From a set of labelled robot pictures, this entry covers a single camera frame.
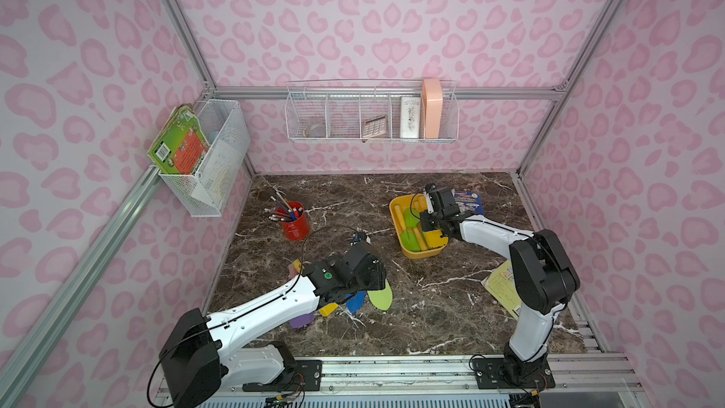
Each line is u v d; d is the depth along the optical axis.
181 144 0.72
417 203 1.04
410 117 0.93
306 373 0.73
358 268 0.60
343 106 1.01
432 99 0.82
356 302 0.84
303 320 0.82
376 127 0.94
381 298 0.86
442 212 0.76
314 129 0.92
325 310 0.84
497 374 0.72
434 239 0.92
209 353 0.40
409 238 0.99
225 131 0.79
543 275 0.49
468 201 1.07
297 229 0.95
